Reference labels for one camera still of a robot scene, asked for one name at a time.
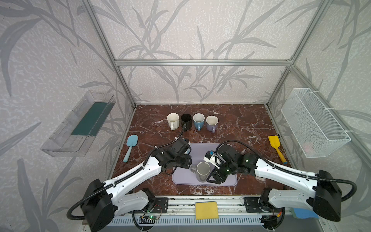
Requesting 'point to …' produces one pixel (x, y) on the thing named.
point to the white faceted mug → (173, 120)
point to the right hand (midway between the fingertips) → (209, 173)
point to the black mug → (186, 118)
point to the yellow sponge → (206, 210)
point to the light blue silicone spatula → (132, 140)
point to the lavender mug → (211, 122)
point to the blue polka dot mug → (198, 119)
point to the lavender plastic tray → (184, 177)
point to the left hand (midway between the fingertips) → (192, 158)
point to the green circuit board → (152, 218)
